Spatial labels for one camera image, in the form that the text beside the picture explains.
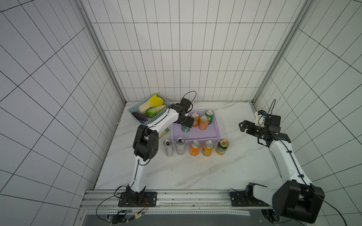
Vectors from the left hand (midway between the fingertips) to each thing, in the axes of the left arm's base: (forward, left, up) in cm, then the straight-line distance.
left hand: (183, 124), depth 94 cm
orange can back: (+5, -9, +2) cm, 11 cm away
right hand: (-6, -35, +10) cm, 37 cm away
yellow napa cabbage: (+23, +23, -1) cm, 33 cm away
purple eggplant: (+9, +32, -4) cm, 33 cm away
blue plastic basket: (+17, +38, -3) cm, 42 cm away
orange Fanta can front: (-18, -7, +2) cm, 19 cm away
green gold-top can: (-17, -23, +2) cm, 29 cm away
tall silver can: (-18, +1, +4) cm, 19 cm away
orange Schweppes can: (-18, -15, +1) cm, 24 cm away
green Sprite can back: (+7, -19, +2) cm, 21 cm away
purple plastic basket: (0, -22, -12) cm, 25 cm away
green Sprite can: (+1, -2, -7) cm, 7 cm away
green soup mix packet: (0, +12, -8) cm, 14 cm away
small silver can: (-19, +8, +4) cm, 21 cm away
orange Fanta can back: (+1, -14, +1) cm, 14 cm away
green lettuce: (+11, +23, 0) cm, 26 cm away
